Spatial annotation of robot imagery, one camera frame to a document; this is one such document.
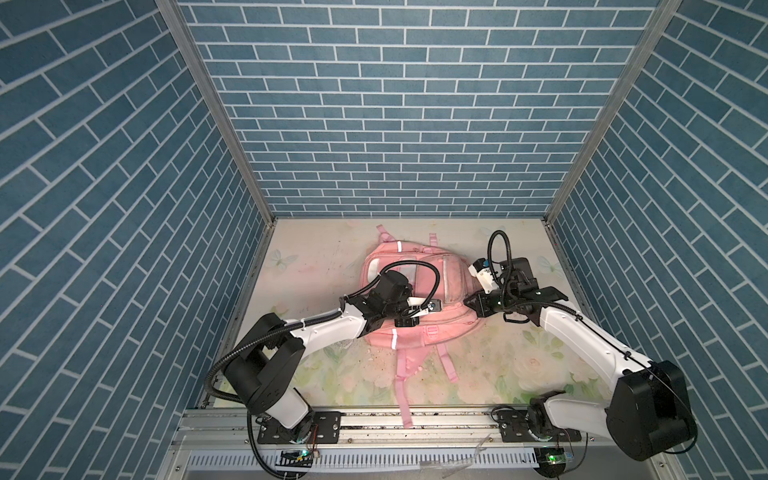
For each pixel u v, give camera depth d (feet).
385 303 2.19
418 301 2.42
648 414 1.32
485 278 2.53
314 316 1.72
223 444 2.42
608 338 1.59
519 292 2.14
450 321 2.73
